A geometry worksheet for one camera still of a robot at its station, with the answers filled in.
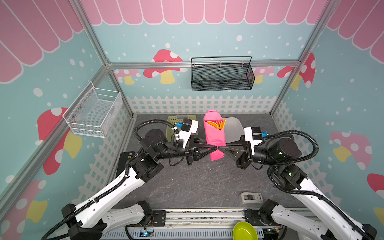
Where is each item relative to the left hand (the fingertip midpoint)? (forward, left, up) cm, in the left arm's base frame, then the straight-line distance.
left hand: (215, 150), depth 50 cm
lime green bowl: (-19, -17, -42) cm, 49 cm away
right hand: (0, -1, +1) cm, 2 cm away
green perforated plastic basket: (+48, +24, -37) cm, 65 cm away
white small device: (-5, -22, -39) cm, 45 cm away
